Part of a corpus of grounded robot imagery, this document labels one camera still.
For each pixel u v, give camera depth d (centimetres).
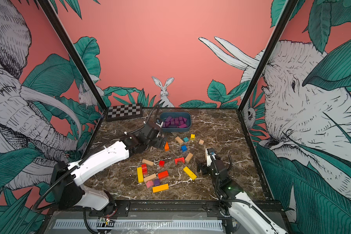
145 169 87
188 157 92
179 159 90
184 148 97
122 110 115
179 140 100
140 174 86
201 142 100
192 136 101
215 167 59
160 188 80
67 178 40
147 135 59
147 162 91
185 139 101
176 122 110
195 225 70
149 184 82
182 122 111
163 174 86
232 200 55
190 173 86
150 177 84
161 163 90
